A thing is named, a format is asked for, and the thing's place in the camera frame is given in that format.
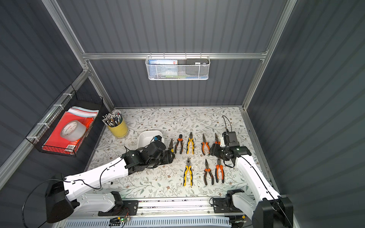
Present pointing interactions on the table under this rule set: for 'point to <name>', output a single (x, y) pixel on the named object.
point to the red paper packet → (56, 143)
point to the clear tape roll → (73, 130)
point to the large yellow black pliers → (188, 167)
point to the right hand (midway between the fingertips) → (214, 151)
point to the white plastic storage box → (146, 136)
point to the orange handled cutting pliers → (203, 145)
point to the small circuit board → (117, 221)
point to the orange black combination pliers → (216, 171)
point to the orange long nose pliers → (206, 170)
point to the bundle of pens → (113, 119)
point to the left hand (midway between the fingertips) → (173, 159)
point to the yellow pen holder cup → (120, 131)
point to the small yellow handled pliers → (190, 139)
